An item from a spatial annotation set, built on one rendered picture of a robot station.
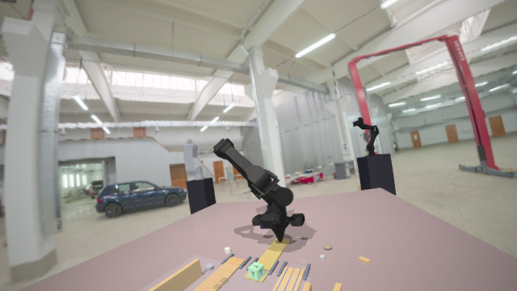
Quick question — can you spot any light green cube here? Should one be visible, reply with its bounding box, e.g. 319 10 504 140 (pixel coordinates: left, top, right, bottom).
249 263 265 271

